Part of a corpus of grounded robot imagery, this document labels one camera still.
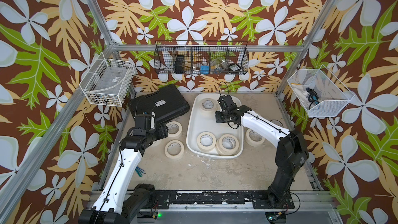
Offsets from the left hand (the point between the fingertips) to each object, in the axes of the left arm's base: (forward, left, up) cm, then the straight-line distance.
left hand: (163, 127), depth 79 cm
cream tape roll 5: (-9, -3, -16) cm, 19 cm away
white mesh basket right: (+16, -84, +9) cm, 86 cm away
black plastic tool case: (+26, +5, -11) cm, 29 cm away
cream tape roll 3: (+1, -23, -18) cm, 29 cm away
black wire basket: (+45, -34, +12) cm, 57 cm away
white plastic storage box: (+16, -19, -17) cm, 30 cm away
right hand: (+12, -29, -6) cm, 32 cm away
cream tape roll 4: (+10, -2, -19) cm, 22 cm away
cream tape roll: (+21, -24, -12) cm, 34 cm away
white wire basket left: (+19, +30, +15) cm, 38 cm away
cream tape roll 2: (-1, -36, -18) cm, 40 cm away
